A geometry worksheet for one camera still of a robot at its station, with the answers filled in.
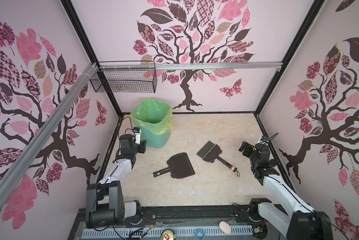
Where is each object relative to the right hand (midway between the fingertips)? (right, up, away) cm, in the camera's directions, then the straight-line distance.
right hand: (251, 143), depth 85 cm
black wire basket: (-77, +43, +9) cm, 88 cm away
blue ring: (-32, -41, -16) cm, 54 cm away
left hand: (-66, +1, +5) cm, 66 cm away
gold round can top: (-46, -35, -25) cm, 63 cm away
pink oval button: (-20, -38, -16) cm, 46 cm away
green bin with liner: (-60, +15, +18) cm, 64 cm away
